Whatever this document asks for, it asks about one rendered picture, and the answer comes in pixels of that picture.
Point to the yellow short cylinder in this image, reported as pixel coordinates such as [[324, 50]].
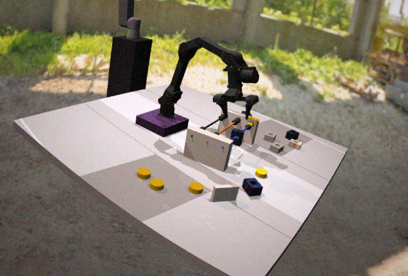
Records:
[[196, 187], [261, 173], [157, 184], [143, 173]]

